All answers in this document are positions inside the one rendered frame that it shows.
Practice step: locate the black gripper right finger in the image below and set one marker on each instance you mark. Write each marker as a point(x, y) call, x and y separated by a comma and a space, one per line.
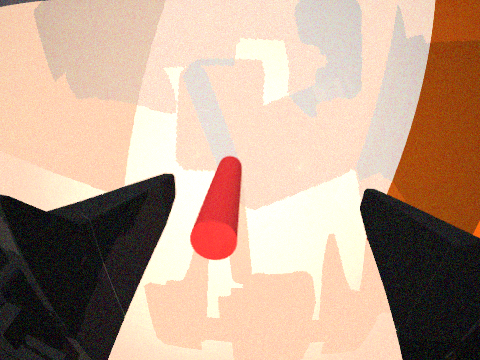
point(430, 271)

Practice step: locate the red peg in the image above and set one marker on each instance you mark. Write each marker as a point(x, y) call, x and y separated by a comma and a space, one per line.
point(215, 230)

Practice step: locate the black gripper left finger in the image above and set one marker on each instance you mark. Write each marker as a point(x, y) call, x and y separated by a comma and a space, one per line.
point(84, 260)

